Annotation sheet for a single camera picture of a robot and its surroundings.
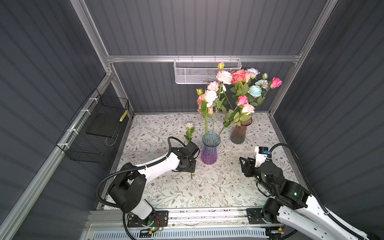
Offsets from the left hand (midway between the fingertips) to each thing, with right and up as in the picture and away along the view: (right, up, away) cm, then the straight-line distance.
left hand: (191, 168), depth 86 cm
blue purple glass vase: (+11, +16, -3) cm, 19 cm away
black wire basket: (-48, +20, -14) cm, 54 cm away
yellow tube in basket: (-38, +30, -4) cm, 49 cm away
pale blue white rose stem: (-1, +22, +19) cm, 29 cm away
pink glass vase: (+34, +19, +21) cm, 44 cm away
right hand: (+26, +8, -14) cm, 31 cm away
